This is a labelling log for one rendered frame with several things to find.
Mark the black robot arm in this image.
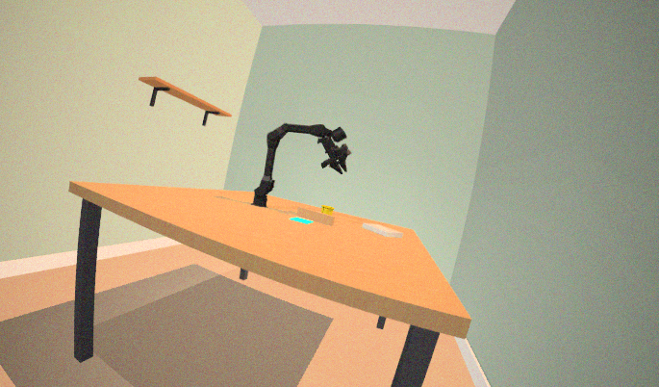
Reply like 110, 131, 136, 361
251, 123, 348, 207

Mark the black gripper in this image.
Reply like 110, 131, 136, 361
321, 144, 351, 174

